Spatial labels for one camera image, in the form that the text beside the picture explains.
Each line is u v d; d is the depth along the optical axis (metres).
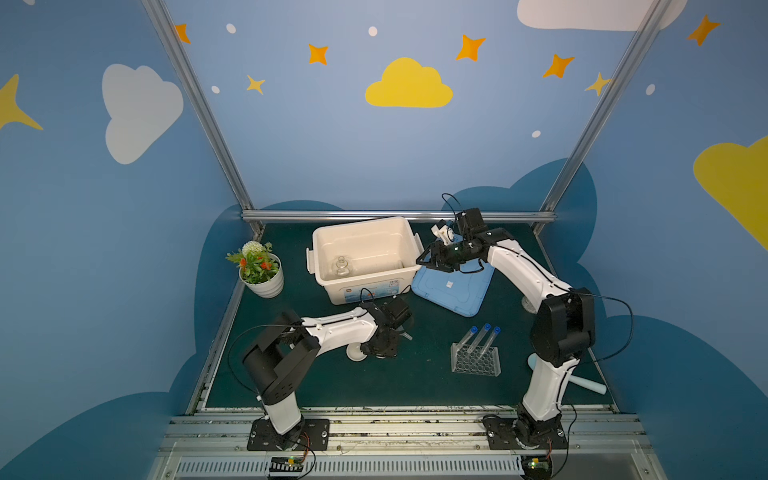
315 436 0.74
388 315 0.71
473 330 0.77
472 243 0.68
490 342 0.82
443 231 0.84
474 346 0.86
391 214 1.11
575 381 0.82
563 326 0.50
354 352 0.86
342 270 1.03
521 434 0.67
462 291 1.02
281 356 0.47
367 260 1.10
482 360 0.86
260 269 0.88
